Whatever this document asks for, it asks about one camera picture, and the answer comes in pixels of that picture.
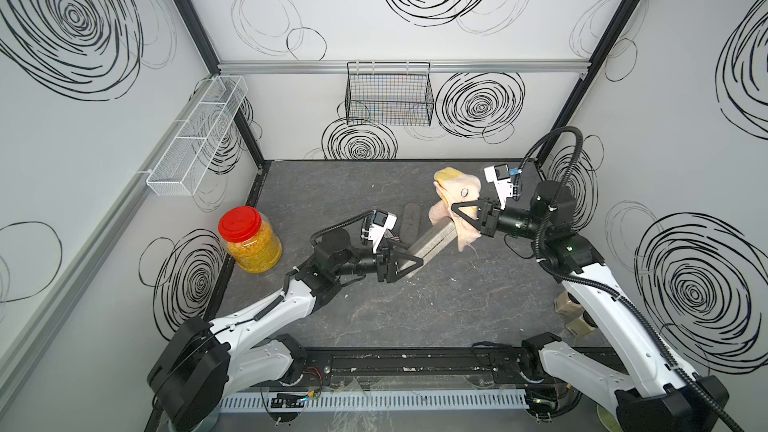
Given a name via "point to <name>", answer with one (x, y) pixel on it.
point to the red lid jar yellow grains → (250, 239)
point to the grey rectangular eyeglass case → (431, 243)
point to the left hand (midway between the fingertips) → (418, 262)
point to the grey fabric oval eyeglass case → (410, 222)
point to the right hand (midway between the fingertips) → (457, 210)
